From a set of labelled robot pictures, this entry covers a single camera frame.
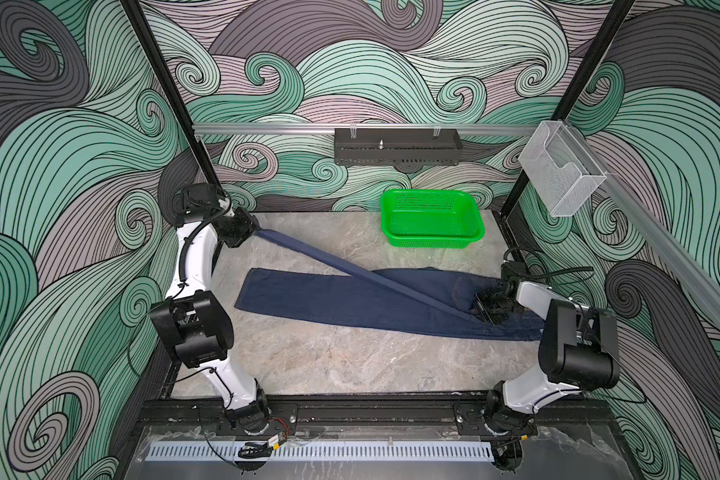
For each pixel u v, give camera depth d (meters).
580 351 0.45
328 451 0.70
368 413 0.75
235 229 0.73
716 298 0.52
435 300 0.88
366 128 0.92
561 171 0.80
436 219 1.19
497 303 0.78
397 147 0.96
